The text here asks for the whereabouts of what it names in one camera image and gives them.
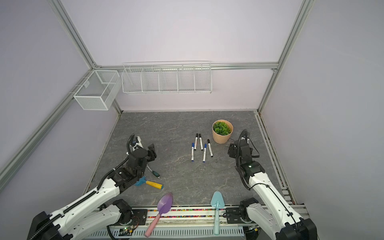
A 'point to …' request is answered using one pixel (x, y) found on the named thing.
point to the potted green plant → (221, 130)
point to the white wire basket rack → (167, 77)
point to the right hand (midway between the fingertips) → (240, 147)
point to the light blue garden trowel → (217, 201)
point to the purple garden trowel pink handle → (164, 205)
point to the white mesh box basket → (99, 91)
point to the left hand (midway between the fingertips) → (148, 147)
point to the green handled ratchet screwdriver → (155, 173)
